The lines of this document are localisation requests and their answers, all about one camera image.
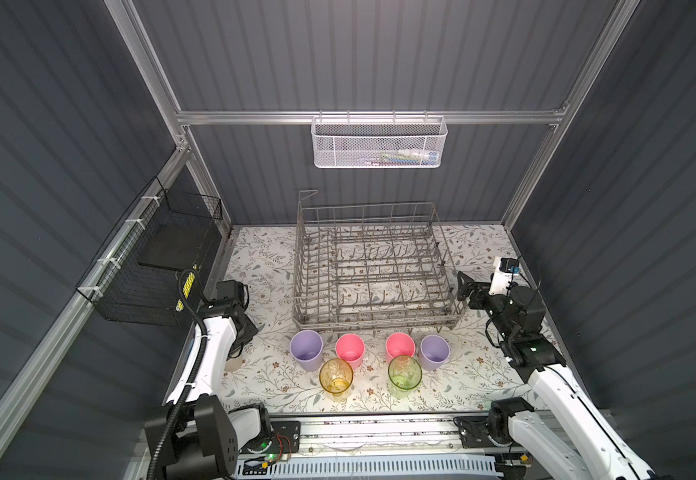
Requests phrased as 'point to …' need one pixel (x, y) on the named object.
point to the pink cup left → (351, 348)
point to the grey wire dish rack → (372, 268)
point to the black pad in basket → (172, 245)
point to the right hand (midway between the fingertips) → (481, 276)
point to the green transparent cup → (404, 375)
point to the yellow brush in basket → (186, 290)
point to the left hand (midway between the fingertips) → (237, 341)
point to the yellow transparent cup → (335, 377)
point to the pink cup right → (399, 344)
